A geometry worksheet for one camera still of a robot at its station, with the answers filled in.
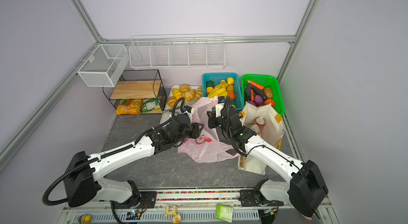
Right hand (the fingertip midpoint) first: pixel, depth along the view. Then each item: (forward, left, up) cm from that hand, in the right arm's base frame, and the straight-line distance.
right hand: (208, 113), depth 78 cm
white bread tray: (+15, +28, -19) cm, 37 cm away
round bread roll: (+36, +18, -18) cm, 44 cm away
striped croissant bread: (+32, +24, -20) cm, 45 cm away
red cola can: (+3, -30, -13) cm, 32 cm away
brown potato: (+32, -42, -19) cm, 56 cm away
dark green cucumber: (+29, -26, -16) cm, 43 cm away
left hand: (-6, +3, -4) cm, 8 cm away
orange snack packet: (+17, +52, -16) cm, 57 cm away
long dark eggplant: (+33, -36, -19) cm, 52 cm away
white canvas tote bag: (-4, -34, -11) cm, 36 cm away
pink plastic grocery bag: (-13, 0, -12) cm, 18 cm away
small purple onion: (+23, -33, -17) cm, 43 cm away
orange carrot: (+38, -35, -19) cm, 55 cm away
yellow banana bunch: (+25, -6, -10) cm, 28 cm away
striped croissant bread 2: (+30, +14, -19) cm, 38 cm away
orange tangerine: (+28, -16, -17) cm, 37 cm away
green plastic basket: (+40, -42, -16) cm, 60 cm away
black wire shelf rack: (+20, +43, -6) cm, 48 cm away
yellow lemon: (+40, -16, -16) cm, 46 cm away
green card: (-39, -7, -21) cm, 45 cm away
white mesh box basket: (+33, +64, +5) cm, 72 cm away
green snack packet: (+19, +39, -17) cm, 46 cm away
